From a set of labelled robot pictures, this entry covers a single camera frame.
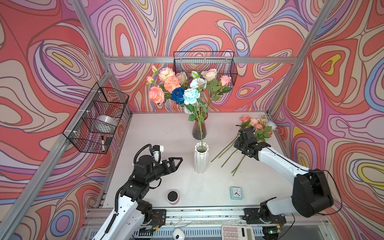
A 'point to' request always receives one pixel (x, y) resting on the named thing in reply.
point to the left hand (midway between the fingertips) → (180, 161)
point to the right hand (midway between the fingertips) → (239, 145)
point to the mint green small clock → (236, 193)
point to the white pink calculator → (237, 232)
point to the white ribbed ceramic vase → (201, 157)
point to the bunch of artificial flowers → (263, 129)
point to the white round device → (178, 234)
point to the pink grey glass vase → (196, 131)
